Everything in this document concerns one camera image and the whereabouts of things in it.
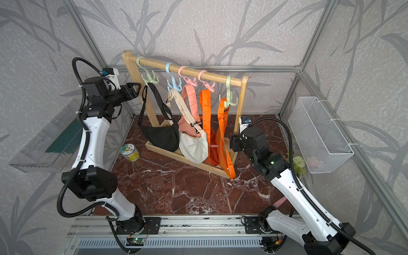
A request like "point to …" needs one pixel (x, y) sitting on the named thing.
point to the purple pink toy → (278, 203)
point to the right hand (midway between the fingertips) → (236, 132)
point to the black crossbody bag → (166, 135)
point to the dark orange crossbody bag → (213, 158)
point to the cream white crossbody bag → (195, 149)
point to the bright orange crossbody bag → (223, 139)
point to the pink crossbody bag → (184, 126)
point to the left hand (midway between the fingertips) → (136, 85)
